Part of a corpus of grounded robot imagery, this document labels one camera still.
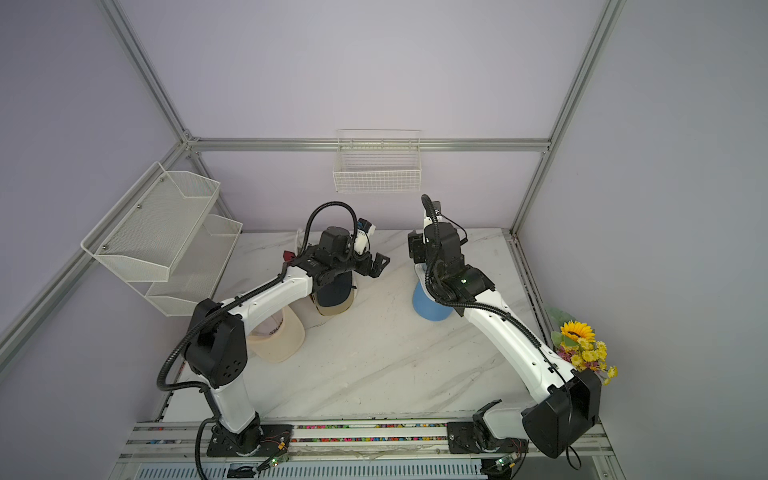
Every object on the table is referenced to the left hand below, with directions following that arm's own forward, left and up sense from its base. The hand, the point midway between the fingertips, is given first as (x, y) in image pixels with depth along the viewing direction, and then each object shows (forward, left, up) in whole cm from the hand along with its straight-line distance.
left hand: (374, 255), depth 88 cm
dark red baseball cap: (+8, +31, -9) cm, 33 cm away
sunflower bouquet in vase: (-30, -45, +6) cm, 55 cm away
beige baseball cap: (-19, +28, -16) cm, 38 cm away
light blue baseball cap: (-5, -16, -19) cm, 25 cm away
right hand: (-4, -15, +12) cm, 20 cm away
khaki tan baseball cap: (-9, +13, -17) cm, 23 cm away
